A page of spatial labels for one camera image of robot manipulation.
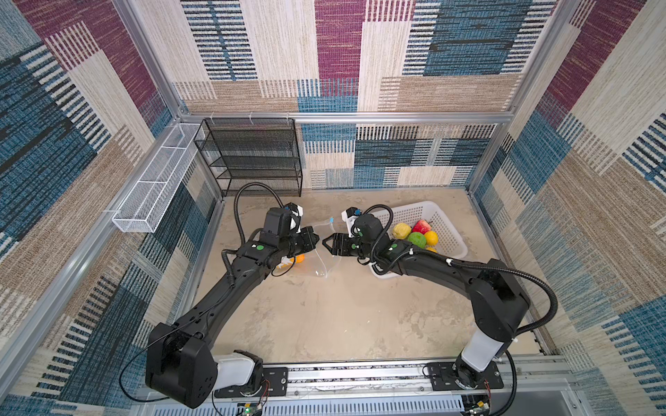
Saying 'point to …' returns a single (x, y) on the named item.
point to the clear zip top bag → (318, 261)
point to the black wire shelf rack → (251, 156)
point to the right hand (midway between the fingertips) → (330, 246)
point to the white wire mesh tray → (146, 204)
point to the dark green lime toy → (418, 238)
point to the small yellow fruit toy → (433, 250)
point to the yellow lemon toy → (432, 237)
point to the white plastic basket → (449, 245)
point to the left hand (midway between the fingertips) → (321, 233)
